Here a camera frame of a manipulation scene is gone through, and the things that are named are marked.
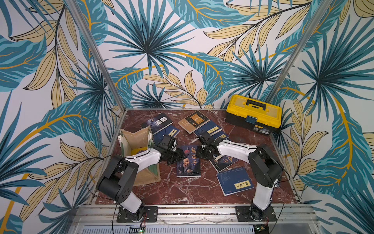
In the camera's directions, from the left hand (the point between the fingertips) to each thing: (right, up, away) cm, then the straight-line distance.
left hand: (183, 159), depth 88 cm
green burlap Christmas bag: (-28, +11, -5) cm, 31 cm away
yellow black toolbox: (+52, +26, +7) cm, 58 cm away
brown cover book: (+6, +23, +22) cm, 32 cm away
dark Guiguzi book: (+4, -5, 0) cm, 7 cm away
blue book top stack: (+19, +19, +18) cm, 32 cm away
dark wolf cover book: (-20, +22, +20) cm, 36 cm away
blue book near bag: (-9, +16, +17) cm, 26 cm away
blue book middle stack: (+26, +13, +15) cm, 33 cm away
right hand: (+8, +1, +4) cm, 9 cm away
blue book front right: (+30, -12, -4) cm, 32 cm away
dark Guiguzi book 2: (+24, -2, +2) cm, 25 cm away
